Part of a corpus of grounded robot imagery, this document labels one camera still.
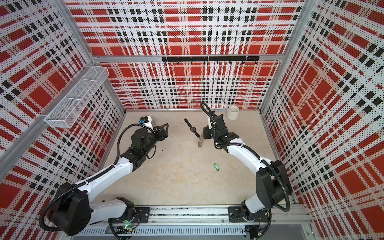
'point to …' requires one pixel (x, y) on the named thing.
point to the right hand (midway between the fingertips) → (208, 128)
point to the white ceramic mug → (232, 112)
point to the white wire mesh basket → (69, 109)
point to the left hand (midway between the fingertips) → (167, 125)
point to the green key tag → (216, 167)
